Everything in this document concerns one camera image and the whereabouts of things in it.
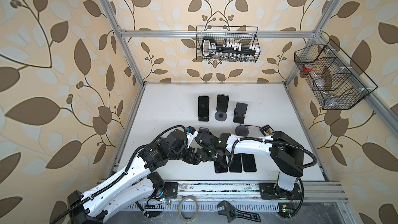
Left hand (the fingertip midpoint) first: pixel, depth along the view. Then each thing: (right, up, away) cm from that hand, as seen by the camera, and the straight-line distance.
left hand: (201, 153), depth 71 cm
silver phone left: (+1, +20, +33) cm, 39 cm away
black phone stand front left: (+1, +8, +14) cm, 16 cm away
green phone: (+12, +23, +21) cm, 33 cm away
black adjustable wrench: (+13, -25, -3) cm, 29 cm away
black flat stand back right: (+24, +16, +26) cm, 38 cm away
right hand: (+2, -8, +12) cm, 14 cm away
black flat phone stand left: (+1, +13, +34) cm, 36 cm away
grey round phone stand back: (+12, +14, +31) cm, 36 cm away
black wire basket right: (+66, +35, +5) cm, 74 cm away
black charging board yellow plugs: (+40, +6, +23) cm, 47 cm away
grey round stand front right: (+24, +6, +21) cm, 32 cm away
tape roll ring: (-9, -24, -4) cm, 26 cm away
